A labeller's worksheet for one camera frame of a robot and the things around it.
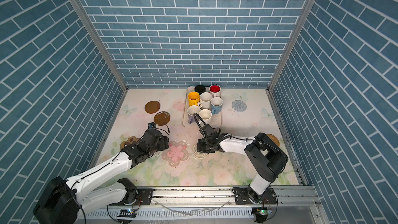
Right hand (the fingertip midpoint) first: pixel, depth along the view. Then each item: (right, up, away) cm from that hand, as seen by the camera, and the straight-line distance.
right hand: (195, 147), depth 88 cm
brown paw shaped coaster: (-39, +3, +4) cm, 39 cm away
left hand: (-17, +5, -3) cm, 18 cm away
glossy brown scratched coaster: (-24, +15, +14) cm, 32 cm away
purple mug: (-4, +21, +11) cm, 24 cm away
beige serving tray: (+13, +15, +13) cm, 24 cm away
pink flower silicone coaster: (-10, -3, +1) cm, 11 cm away
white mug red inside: (+13, +35, +24) cm, 44 cm away
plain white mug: (+6, +18, +10) cm, 22 cm away
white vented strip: (+9, -25, -18) cm, 32 cm away
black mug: (+2, +36, +22) cm, 42 cm away
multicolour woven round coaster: (+2, -4, -2) cm, 5 cm away
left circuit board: (-31, -26, -16) cm, 44 cm away
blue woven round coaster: (+30, +24, +23) cm, 45 cm away
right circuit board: (+32, -26, -17) cm, 45 cm away
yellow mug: (-2, +29, +16) cm, 33 cm away
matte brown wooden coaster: (-32, +23, +20) cm, 44 cm away
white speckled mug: (+6, +28, +19) cm, 35 cm away
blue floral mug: (+13, +26, +16) cm, 33 cm away
